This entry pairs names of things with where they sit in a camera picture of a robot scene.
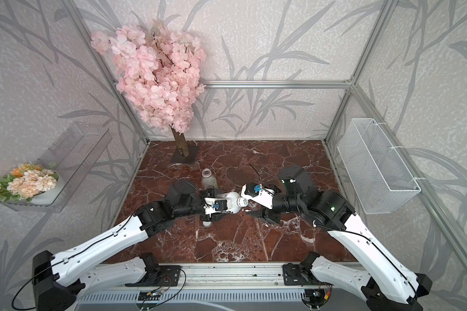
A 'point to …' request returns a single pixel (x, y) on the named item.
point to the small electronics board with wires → (147, 296)
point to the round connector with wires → (316, 298)
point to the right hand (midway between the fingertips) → (250, 201)
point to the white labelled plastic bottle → (233, 201)
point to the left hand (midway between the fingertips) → (227, 200)
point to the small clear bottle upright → (208, 181)
